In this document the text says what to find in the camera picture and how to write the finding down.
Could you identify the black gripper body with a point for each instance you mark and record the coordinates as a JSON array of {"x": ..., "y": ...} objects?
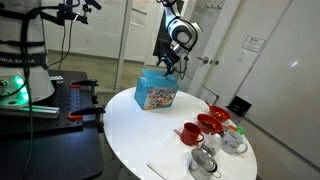
[{"x": 168, "y": 55}]

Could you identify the blue cardboard box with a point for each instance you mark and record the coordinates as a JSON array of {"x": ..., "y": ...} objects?
[{"x": 155, "y": 96}]

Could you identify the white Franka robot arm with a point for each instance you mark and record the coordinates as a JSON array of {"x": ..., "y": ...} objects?
[{"x": 181, "y": 31}]

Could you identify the silver door lock knob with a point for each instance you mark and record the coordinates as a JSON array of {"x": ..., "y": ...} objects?
[{"x": 215, "y": 62}]

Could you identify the small leaning whiteboard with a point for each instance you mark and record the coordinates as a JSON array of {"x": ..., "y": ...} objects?
[{"x": 208, "y": 95}]

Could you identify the paper notice on glass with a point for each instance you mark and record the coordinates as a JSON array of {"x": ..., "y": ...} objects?
[{"x": 138, "y": 17}]

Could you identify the red bowl with dark contents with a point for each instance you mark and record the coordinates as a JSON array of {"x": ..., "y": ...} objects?
[{"x": 209, "y": 123}]

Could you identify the white door sign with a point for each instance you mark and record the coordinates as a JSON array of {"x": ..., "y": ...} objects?
[{"x": 253, "y": 43}]

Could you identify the clear glass cup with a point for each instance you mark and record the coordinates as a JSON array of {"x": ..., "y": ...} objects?
[{"x": 212, "y": 144}]

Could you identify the green and orange toy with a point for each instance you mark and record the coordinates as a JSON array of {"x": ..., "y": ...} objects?
[{"x": 236, "y": 129}]

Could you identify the white cutting board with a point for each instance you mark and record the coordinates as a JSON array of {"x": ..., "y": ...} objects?
[{"x": 168, "y": 158}]

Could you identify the white ceramic mug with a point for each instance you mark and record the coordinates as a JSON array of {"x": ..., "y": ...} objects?
[{"x": 231, "y": 141}]

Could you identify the small steel pot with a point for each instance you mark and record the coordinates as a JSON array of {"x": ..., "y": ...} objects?
[{"x": 202, "y": 163}]

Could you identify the black perforated breadboard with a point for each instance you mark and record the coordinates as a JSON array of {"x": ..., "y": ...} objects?
[{"x": 63, "y": 96}]

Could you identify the white light switch plate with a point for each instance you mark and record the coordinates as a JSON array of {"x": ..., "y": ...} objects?
[{"x": 214, "y": 4}]

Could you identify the black wall tray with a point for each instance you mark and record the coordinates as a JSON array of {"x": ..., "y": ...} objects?
[{"x": 238, "y": 106}]

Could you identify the black camera on mount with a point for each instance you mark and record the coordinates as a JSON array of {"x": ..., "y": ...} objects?
[{"x": 71, "y": 11}]

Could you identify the large wall whiteboard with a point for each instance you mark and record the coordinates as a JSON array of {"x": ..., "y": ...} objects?
[{"x": 286, "y": 83}]

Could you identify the silver metal rail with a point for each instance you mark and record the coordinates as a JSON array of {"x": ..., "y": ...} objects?
[{"x": 40, "y": 111}]

